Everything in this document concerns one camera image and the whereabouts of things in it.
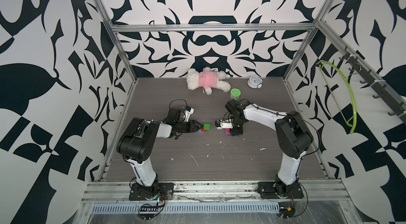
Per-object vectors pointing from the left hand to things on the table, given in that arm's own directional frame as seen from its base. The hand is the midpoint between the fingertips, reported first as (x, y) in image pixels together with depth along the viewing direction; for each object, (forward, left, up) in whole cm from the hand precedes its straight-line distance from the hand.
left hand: (199, 124), depth 94 cm
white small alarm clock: (+32, -40, +1) cm, 52 cm away
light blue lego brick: (-4, 0, 0) cm, 4 cm away
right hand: (-1, -20, -1) cm, 20 cm away
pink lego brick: (-7, -15, +5) cm, 18 cm away
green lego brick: (-4, -4, +3) cm, 6 cm away
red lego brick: (-4, -2, 0) cm, 4 cm away
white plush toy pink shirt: (+30, -6, +6) cm, 31 cm away
